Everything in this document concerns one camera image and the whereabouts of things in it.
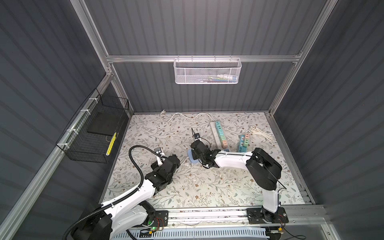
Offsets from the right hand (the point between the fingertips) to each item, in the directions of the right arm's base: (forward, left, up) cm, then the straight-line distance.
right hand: (196, 149), depth 94 cm
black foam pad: (0, +45, +27) cm, 52 cm away
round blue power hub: (-8, +3, +5) cm, 10 cm away
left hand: (-9, +16, +6) cm, 20 cm away
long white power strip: (+13, -16, 0) cm, 20 cm away
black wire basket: (-6, +51, +25) cm, 57 cm away
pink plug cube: (+10, -34, +1) cm, 35 cm away
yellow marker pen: (-11, +40, +24) cm, 48 cm away
